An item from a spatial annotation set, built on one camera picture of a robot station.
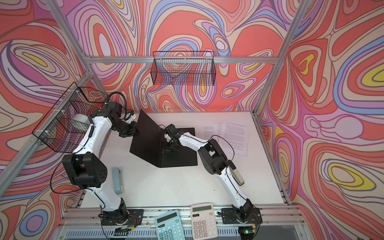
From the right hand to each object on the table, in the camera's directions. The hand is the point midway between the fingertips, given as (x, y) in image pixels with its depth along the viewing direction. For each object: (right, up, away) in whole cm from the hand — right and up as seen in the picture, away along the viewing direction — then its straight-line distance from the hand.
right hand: (166, 153), depth 97 cm
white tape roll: (-36, +20, -27) cm, 49 cm away
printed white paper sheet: (+47, +10, +8) cm, 49 cm away
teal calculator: (+7, -29, -28) cm, 41 cm away
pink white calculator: (+23, -28, -26) cm, 45 cm away
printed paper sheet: (+37, +15, +11) cm, 41 cm away
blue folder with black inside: (-12, +7, 0) cm, 14 cm away
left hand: (-12, +15, -13) cm, 23 cm away
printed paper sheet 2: (+29, +14, +11) cm, 34 cm away
